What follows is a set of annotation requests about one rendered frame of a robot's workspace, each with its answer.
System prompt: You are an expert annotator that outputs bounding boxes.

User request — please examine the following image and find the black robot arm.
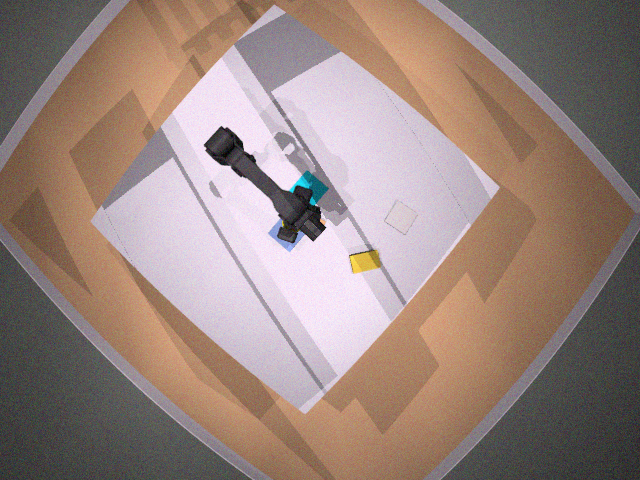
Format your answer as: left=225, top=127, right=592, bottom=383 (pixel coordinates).
left=203, top=126, right=327, bottom=242

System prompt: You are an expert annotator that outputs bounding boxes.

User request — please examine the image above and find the yellow rectangular block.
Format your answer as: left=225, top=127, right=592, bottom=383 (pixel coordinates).
left=349, top=250, right=381, bottom=274

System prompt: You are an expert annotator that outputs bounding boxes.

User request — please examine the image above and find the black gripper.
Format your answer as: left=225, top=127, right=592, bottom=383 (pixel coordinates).
left=277, top=185, right=313, bottom=243

